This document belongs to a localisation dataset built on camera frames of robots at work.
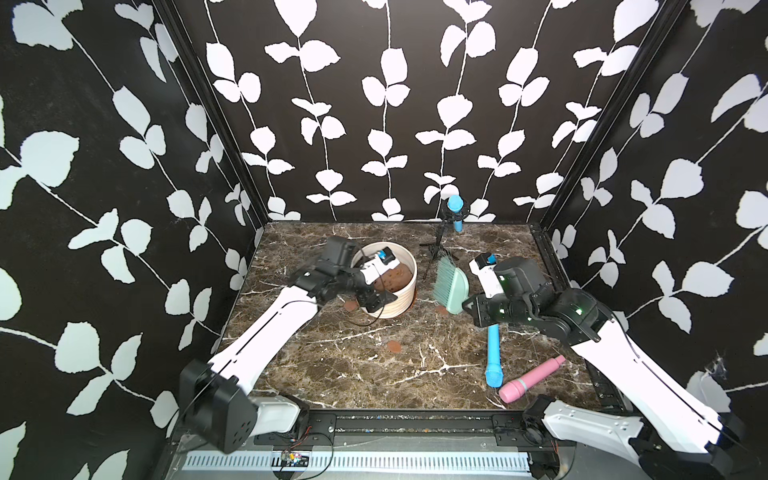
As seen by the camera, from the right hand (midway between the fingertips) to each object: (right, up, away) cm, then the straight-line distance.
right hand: (460, 299), depth 68 cm
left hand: (-17, +4, +9) cm, 20 cm away
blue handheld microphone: (+12, -22, +13) cm, 28 cm away
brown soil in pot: (-15, +2, +23) cm, 28 cm away
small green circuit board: (-40, -40, +4) cm, 56 cm away
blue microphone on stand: (+4, +26, +25) cm, 37 cm away
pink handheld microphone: (+16, -25, +9) cm, 31 cm away
